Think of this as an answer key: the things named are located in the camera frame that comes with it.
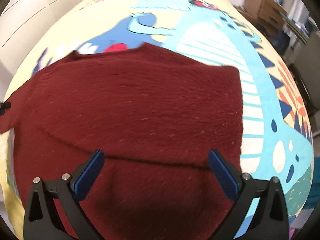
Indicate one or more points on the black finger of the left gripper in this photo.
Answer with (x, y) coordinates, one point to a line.
(4, 106)

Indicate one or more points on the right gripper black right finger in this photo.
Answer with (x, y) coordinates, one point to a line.
(270, 220)

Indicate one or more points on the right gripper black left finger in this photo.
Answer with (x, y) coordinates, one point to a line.
(42, 220)

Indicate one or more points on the dark red knitted sweater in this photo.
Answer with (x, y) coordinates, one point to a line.
(155, 114)

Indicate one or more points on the white wardrobe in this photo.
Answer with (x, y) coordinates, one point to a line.
(23, 23)

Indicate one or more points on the grey chair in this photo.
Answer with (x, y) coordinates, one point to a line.
(303, 63)

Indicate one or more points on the dark blue bag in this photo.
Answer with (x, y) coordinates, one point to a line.
(280, 42)

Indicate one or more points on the dinosaur print bed sheet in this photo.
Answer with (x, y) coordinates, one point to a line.
(276, 132)

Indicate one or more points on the wooden drawer cabinet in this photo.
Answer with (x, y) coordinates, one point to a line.
(264, 12)

